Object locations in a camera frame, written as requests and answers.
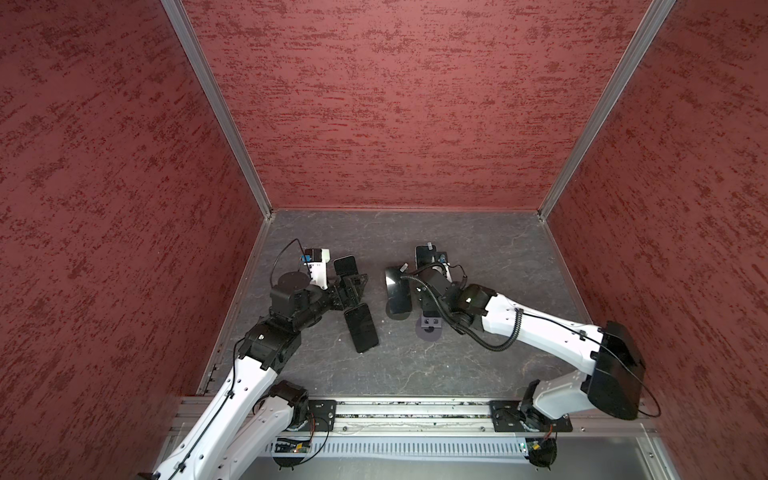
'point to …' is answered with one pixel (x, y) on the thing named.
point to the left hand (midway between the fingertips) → (354, 284)
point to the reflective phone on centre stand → (398, 290)
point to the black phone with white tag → (425, 255)
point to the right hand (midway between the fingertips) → (431, 295)
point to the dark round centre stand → (398, 315)
